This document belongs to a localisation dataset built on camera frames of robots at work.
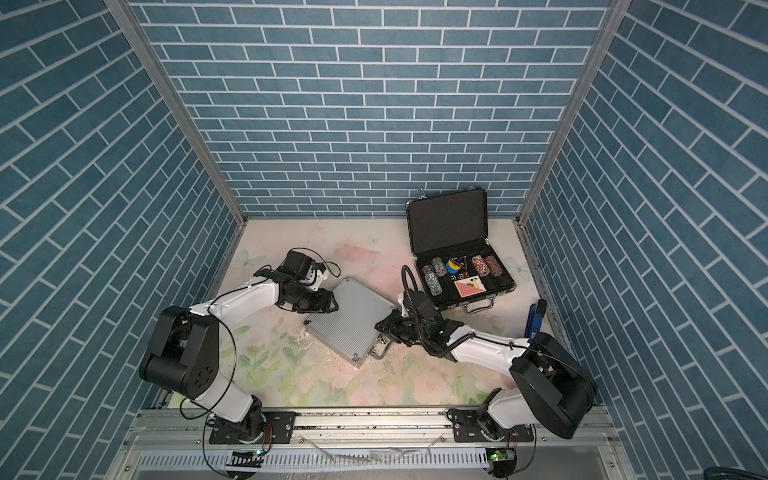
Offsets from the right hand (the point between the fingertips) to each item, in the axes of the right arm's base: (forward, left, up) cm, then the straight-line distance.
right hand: (375, 328), depth 81 cm
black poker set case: (+39, -22, +4) cm, 45 cm away
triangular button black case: (+31, -26, -7) cm, 41 cm away
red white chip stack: (+28, -33, -5) cm, 43 cm away
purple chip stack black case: (+25, -14, -6) cm, 30 cm away
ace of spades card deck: (+21, -29, -7) cm, 36 cm away
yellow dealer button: (+28, -23, -7) cm, 37 cm away
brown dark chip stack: (+28, -38, -6) cm, 47 cm away
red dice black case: (+25, -26, -7) cm, 37 cm away
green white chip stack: (+19, -16, -5) cm, 26 cm away
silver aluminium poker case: (0, +7, -2) cm, 7 cm away
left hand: (+7, +13, -4) cm, 16 cm away
